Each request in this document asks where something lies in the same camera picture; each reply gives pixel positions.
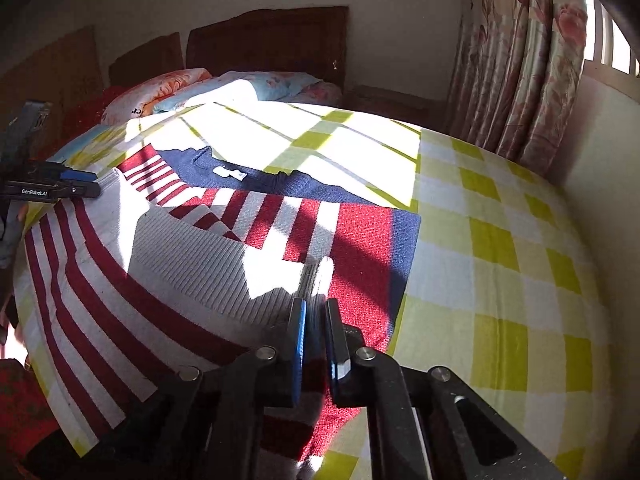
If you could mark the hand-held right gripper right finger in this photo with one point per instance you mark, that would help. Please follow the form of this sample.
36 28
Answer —
333 350

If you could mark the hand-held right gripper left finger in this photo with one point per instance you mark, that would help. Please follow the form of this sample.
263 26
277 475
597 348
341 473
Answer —
299 345

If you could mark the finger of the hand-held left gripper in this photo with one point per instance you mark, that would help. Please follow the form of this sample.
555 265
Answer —
60 192
77 176

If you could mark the red white striped sweater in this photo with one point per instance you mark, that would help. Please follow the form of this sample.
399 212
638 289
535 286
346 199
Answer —
175 280

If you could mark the wooden cabinet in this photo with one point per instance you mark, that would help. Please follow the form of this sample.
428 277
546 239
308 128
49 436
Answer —
55 75

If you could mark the orange floral pillow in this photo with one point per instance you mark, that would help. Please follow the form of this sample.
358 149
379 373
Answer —
150 92

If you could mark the small wooden headboard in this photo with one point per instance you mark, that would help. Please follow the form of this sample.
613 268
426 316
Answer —
145 57

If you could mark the yellow checked bedspread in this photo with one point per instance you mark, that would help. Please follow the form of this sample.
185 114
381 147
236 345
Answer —
500 270

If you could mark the light blue floral pillow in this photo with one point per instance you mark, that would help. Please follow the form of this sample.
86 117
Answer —
270 82

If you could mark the red patterned blanket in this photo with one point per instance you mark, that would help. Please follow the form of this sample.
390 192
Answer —
20 410

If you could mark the large wooden headboard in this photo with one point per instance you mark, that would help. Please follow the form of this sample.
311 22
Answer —
270 40

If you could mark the pink floral pillow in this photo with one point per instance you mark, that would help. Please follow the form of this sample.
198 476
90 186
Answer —
320 92

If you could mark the wooden nightstand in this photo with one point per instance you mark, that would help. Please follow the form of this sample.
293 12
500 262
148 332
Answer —
395 100

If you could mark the pink floral curtain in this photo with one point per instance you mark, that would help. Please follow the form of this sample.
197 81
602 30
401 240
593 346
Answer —
515 60

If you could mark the window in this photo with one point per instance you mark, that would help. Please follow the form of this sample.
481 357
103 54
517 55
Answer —
612 45

